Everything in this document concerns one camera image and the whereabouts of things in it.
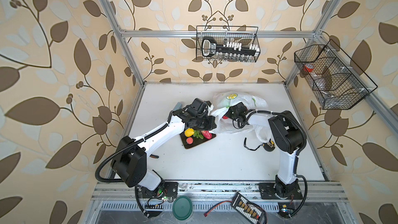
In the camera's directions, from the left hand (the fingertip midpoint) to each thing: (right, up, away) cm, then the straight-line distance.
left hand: (219, 125), depth 78 cm
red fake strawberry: (-6, -7, +10) cm, 14 cm away
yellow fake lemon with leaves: (-16, -6, +11) cm, 21 cm away
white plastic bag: (+4, -3, +19) cm, 19 cm away
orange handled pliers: (-35, -18, +6) cm, 40 cm away
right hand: (+7, +4, +23) cm, 25 cm away
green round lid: (-16, -30, -17) cm, 38 cm away
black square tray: (-12, -12, +12) cm, 21 cm away
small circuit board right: (+30, -38, -8) cm, 49 cm away
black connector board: (+12, -36, -10) cm, 39 cm away
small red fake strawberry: (+6, +2, +21) cm, 21 cm away
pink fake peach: (-16, -10, +9) cm, 21 cm away
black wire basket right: (+56, +22, -5) cm, 61 cm away
